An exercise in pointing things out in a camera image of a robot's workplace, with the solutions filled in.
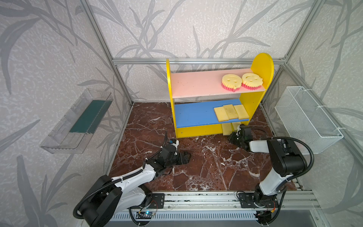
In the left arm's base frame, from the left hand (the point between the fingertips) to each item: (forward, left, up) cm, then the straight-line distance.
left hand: (187, 152), depth 85 cm
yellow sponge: (+25, -28, +9) cm, 39 cm away
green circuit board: (-31, +22, -9) cm, 39 cm away
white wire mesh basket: (+5, -54, +29) cm, 62 cm away
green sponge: (+20, -28, -5) cm, 35 cm away
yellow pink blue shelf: (+33, -18, +8) cm, 39 cm away
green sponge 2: (+22, -34, -3) cm, 40 cm away
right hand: (+18, -28, -5) cm, 34 cm away
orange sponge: (+24, -22, +8) cm, 33 cm away
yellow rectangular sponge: (+25, -35, +9) cm, 44 cm away
